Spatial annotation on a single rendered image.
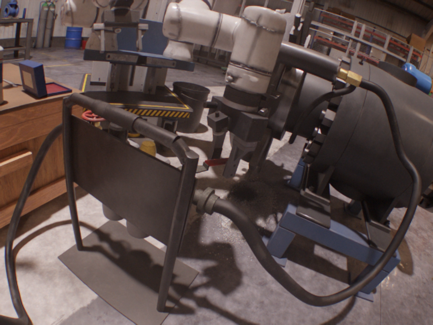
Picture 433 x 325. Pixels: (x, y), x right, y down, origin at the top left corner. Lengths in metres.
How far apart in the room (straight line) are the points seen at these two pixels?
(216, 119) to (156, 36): 1.15
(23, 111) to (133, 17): 0.49
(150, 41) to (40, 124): 0.91
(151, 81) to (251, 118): 1.25
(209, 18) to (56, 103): 0.61
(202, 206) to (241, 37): 0.32
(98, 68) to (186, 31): 1.23
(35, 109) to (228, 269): 0.90
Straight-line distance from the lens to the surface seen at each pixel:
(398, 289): 1.44
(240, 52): 0.45
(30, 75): 0.90
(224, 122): 0.46
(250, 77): 0.44
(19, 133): 0.87
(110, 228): 0.98
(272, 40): 0.45
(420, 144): 1.01
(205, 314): 0.81
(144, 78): 1.65
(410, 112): 1.01
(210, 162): 0.51
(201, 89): 2.07
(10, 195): 0.98
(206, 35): 0.54
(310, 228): 0.94
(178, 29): 0.54
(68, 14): 1.27
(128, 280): 0.83
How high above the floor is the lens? 0.72
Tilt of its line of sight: 27 degrees down
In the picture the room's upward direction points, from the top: 16 degrees clockwise
